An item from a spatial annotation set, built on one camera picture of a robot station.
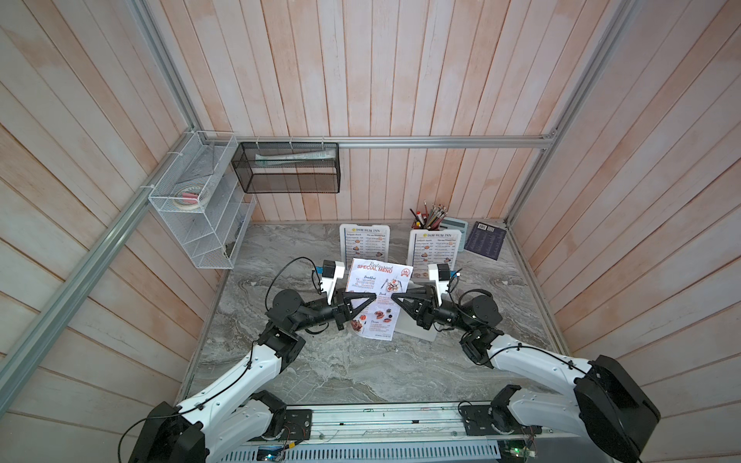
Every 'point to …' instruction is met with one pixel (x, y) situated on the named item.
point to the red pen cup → (428, 221)
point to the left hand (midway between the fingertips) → (374, 302)
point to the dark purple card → (485, 240)
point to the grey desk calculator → (451, 224)
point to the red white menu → (378, 317)
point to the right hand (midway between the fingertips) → (393, 298)
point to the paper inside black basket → (265, 159)
